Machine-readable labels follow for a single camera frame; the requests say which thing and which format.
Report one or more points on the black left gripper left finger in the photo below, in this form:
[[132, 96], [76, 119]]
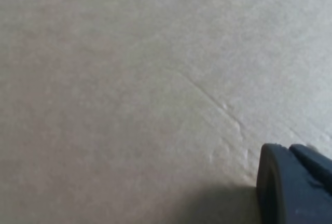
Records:
[[275, 203]]

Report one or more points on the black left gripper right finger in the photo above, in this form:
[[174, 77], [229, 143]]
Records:
[[309, 173]]

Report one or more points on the brown cardboard shoebox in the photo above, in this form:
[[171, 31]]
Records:
[[155, 111]]

